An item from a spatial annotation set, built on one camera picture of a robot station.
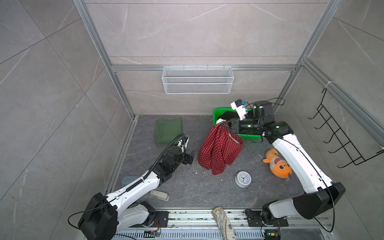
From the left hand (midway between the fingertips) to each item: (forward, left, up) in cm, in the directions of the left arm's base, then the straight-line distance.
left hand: (188, 145), depth 81 cm
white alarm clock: (-15, -31, -14) cm, 37 cm away
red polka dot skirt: (-3, -19, +2) cm, 19 cm away
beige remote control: (-22, +16, -14) cm, 30 cm away
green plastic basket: (+35, -22, -9) cm, 43 cm away
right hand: (+1, -18, +16) cm, 24 cm away
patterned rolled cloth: (-36, -16, -13) cm, 42 cm away
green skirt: (+25, +17, -18) cm, 35 cm away
